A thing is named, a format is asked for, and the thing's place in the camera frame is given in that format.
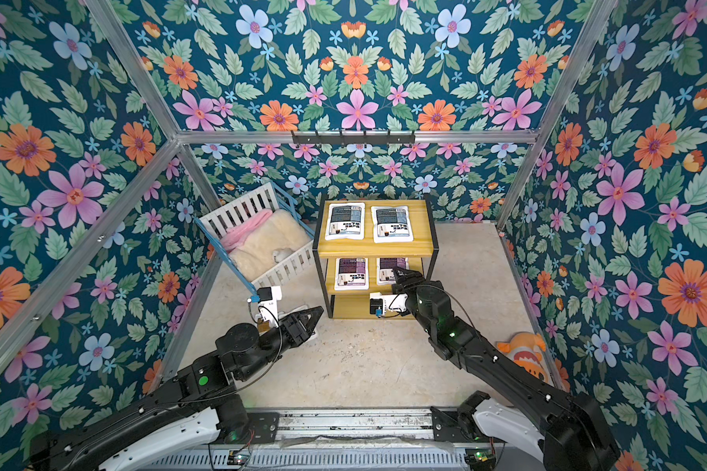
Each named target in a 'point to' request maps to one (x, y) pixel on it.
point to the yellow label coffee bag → (317, 324)
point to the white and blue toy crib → (236, 212)
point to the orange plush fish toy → (526, 349)
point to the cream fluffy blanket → (282, 229)
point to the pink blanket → (235, 235)
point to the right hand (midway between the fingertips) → (401, 267)
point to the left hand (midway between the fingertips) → (325, 314)
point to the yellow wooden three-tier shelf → (359, 243)
